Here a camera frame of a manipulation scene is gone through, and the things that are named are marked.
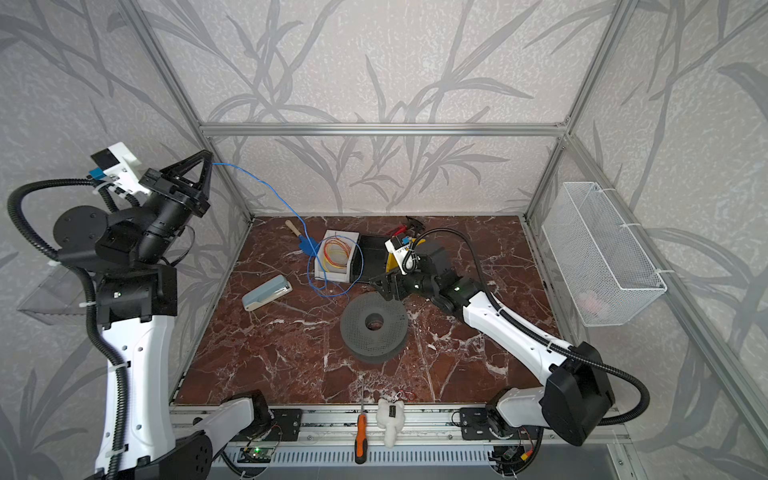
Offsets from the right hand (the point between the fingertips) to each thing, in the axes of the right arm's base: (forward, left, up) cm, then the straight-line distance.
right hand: (383, 268), depth 76 cm
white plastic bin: (+19, +20, -21) cm, 35 cm away
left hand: (-2, +24, +37) cm, 44 cm away
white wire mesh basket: (-10, -48, +12) cm, 50 cm away
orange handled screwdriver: (-36, +5, -20) cm, 41 cm away
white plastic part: (-31, -2, -20) cm, 37 cm away
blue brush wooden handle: (+24, +30, -21) cm, 43 cm away
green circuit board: (-38, +30, -23) cm, 54 cm away
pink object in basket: (-9, -52, -3) cm, 53 cm away
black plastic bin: (+19, +7, -22) cm, 30 cm away
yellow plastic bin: (+14, -1, -19) cm, 24 cm away
